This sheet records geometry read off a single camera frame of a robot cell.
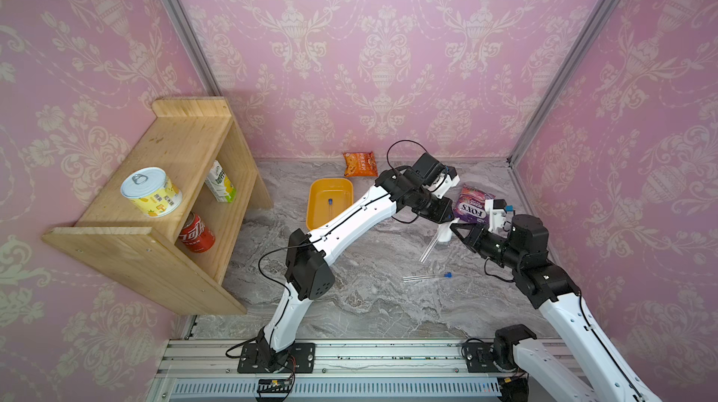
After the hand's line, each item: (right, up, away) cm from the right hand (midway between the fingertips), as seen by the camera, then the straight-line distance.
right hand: (452, 226), depth 73 cm
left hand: (+1, +2, +2) cm, 3 cm away
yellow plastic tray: (-37, +6, +33) cm, 50 cm away
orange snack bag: (-25, +20, +41) cm, 52 cm away
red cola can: (-63, -1, -8) cm, 63 cm away
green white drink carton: (-62, +11, +3) cm, 63 cm away
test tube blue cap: (-5, -19, +15) cm, 24 cm away
